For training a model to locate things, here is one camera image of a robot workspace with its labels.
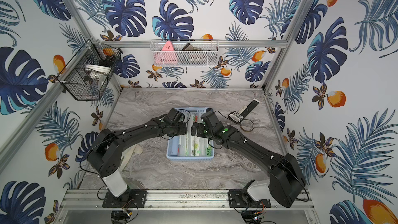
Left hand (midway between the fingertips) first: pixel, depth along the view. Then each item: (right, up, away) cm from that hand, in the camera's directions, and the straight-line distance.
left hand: (184, 128), depth 91 cm
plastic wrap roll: (-3, -10, -1) cm, 10 cm away
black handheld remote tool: (+34, +6, +13) cm, 37 cm away
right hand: (+8, +1, -8) cm, 12 cm away
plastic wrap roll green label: (+10, -10, -3) cm, 15 cm away
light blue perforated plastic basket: (+3, -10, -3) cm, 11 cm away
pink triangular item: (-10, +42, -1) cm, 43 cm away
